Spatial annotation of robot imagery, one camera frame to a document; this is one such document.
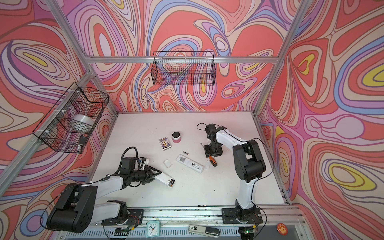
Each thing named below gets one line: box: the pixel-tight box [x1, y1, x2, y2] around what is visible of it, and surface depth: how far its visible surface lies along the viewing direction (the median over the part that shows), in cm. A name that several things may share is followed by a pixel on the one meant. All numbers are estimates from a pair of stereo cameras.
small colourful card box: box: [158, 136, 172, 151], surface depth 101 cm
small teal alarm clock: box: [146, 220, 161, 238], surface depth 70 cm
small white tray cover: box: [163, 158, 173, 168], surface depth 95 cm
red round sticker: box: [276, 223, 289, 236], surface depth 72 cm
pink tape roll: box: [171, 131, 182, 144], surface depth 101 cm
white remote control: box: [175, 154, 205, 174], surface depth 93 cm
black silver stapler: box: [188, 224, 221, 238], surface depth 69 cm
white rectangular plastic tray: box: [153, 172, 176, 188], surface depth 85 cm
